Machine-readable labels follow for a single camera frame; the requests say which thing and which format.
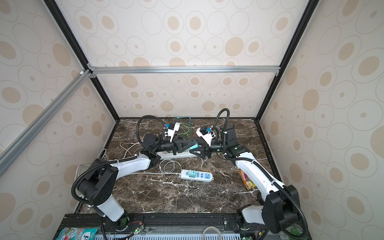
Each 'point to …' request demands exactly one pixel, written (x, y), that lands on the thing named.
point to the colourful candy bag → (249, 184)
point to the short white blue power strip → (201, 176)
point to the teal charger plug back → (194, 146)
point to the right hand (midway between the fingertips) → (193, 146)
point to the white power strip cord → (134, 172)
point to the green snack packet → (76, 233)
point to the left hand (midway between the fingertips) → (195, 144)
